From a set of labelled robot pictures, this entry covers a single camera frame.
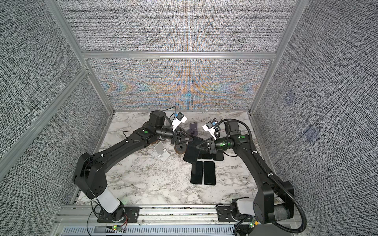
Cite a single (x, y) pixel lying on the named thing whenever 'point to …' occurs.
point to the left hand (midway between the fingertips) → (191, 138)
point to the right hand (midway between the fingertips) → (198, 146)
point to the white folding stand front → (159, 151)
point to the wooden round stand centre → (180, 148)
